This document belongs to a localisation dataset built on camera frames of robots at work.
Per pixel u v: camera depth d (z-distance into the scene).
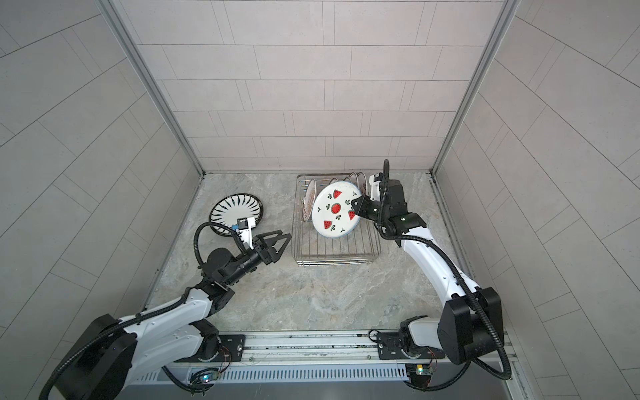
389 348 0.71
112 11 0.71
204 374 0.69
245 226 0.67
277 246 0.68
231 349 0.70
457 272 0.44
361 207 0.69
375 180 0.73
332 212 0.82
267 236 0.74
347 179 0.97
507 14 0.71
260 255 0.65
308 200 1.00
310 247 0.91
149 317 0.46
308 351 0.71
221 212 1.01
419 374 0.68
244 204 1.02
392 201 0.60
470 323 0.39
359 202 0.70
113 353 0.40
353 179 0.94
